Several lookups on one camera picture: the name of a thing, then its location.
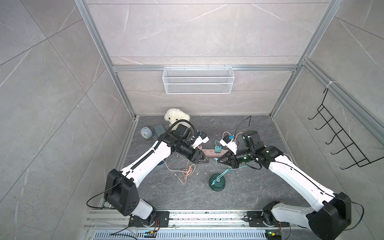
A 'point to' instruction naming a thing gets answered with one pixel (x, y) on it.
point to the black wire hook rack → (360, 159)
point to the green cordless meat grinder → (219, 185)
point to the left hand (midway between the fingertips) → (206, 158)
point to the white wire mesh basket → (198, 80)
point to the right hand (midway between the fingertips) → (220, 160)
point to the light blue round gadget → (146, 132)
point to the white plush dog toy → (173, 115)
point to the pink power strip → (211, 153)
